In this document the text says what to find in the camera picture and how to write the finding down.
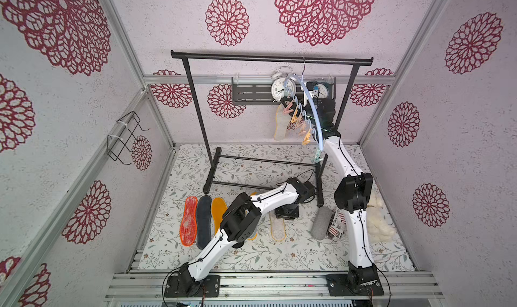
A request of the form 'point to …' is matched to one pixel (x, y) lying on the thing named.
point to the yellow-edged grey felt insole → (255, 235)
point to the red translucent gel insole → (188, 225)
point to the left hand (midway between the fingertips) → (283, 217)
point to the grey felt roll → (319, 227)
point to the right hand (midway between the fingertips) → (281, 95)
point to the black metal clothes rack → (317, 182)
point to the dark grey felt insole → (204, 229)
